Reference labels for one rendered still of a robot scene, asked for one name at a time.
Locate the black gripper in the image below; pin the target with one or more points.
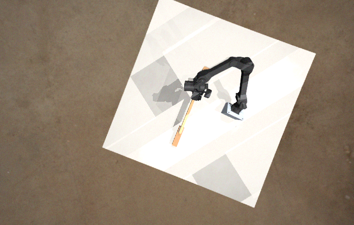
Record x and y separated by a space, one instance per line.
207 93

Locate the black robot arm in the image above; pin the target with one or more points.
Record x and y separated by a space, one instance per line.
245 64

